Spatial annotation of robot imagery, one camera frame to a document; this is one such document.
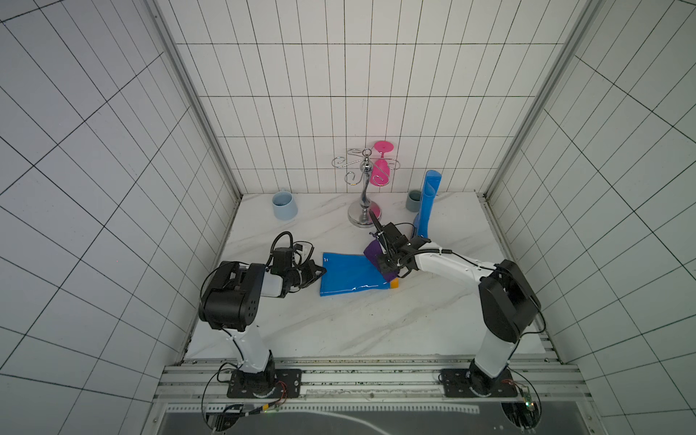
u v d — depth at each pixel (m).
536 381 0.76
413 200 1.08
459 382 0.72
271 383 0.66
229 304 0.48
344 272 0.93
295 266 0.85
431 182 0.90
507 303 0.47
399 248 0.67
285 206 1.09
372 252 0.93
